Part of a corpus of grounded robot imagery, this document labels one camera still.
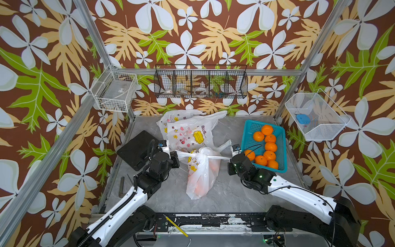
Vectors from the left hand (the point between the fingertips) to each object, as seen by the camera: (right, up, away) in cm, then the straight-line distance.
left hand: (176, 150), depth 79 cm
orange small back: (+53, +6, +25) cm, 59 cm away
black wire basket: (+13, +42, +19) cm, 48 cm away
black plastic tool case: (-28, -3, +15) cm, 32 cm away
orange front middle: (+49, -7, +12) cm, 51 cm away
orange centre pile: (+58, 0, +17) cm, 60 cm away
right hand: (+28, -6, +3) cm, 29 cm away
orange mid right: (+56, -5, +14) cm, 58 cm away
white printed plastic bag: (+15, -8, -1) cm, 17 cm away
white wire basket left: (-36, +33, +7) cm, 49 cm away
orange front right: (+55, -9, +9) cm, 57 cm away
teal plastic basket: (+47, +2, +26) cm, 53 cm away
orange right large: (+61, +5, +23) cm, 65 cm away
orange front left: (+45, -5, +16) cm, 48 cm away
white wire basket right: (+77, +18, +3) cm, 79 cm away
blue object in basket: (+71, +17, +6) cm, 73 cm away
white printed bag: (+9, +9, +29) cm, 32 cm away
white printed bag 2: (-7, +22, +36) cm, 43 cm away
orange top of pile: (+58, +11, +23) cm, 63 cm away
